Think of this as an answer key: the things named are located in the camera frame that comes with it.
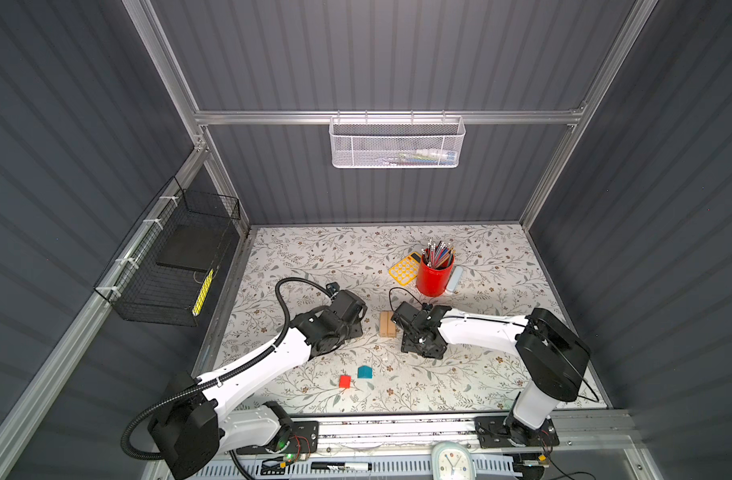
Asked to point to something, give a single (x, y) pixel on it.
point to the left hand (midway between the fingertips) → (355, 323)
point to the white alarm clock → (452, 461)
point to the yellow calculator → (406, 269)
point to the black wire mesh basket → (167, 269)
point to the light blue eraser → (456, 275)
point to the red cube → (344, 381)
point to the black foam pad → (193, 247)
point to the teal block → (365, 372)
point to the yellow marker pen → (197, 306)
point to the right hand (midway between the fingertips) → (416, 350)
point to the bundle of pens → (438, 256)
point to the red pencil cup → (434, 274)
